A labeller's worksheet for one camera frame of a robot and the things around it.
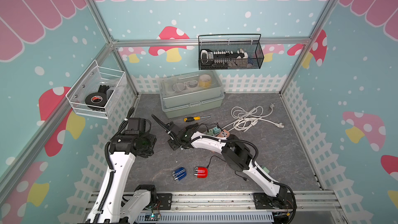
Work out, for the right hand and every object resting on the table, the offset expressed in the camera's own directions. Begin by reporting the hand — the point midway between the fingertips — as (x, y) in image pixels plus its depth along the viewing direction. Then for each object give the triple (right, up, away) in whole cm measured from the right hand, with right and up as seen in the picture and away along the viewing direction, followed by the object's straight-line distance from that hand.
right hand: (172, 142), depth 94 cm
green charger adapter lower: (+53, -13, -11) cm, 56 cm away
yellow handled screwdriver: (+10, +14, +8) cm, 19 cm away
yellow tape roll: (+20, +39, +8) cm, 45 cm away
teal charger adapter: (+27, +7, -2) cm, 28 cm away
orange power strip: (+33, +5, +1) cm, 33 cm away
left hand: (-4, +3, -20) cm, 21 cm away
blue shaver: (+7, -14, -15) cm, 21 cm away
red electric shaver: (+18, -13, -14) cm, 26 cm away
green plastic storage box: (+11, +30, -3) cm, 31 cm away
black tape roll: (-29, +25, -23) cm, 45 cm away
